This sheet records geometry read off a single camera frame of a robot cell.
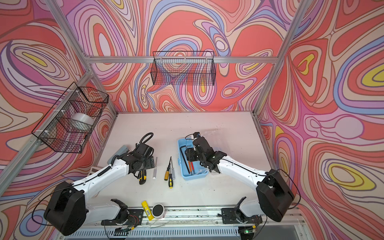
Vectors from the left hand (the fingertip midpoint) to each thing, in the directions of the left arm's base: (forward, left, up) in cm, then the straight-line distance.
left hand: (148, 162), depth 87 cm
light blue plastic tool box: (-6, -30, +3) cm, 30 cm away
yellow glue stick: (-26, -5, -3) cm, 27 cm away
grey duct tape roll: (+12, +27, +27) cm, 40 cm away
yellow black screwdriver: (-8, -14, -3) cm, 16 cm away
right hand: (+2, -25, +5) cm, 26 cm away
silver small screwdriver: (-7, -15, -4) cm, 17 cm away
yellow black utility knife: (-7, +3, -5) cm, 9 cm away
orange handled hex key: (-1, -25, -6) cm, 26 cm away
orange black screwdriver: (-4, -11, -5) cm, 13 cm away
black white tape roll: (-25, -10, -1) cm, 27 cm away
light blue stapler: (+9, +18, 0) cm, 20 cm away
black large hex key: (+5, -21, -4) cm, 22 cm away
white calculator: (-3, +32, -2) cm, 32 cm away
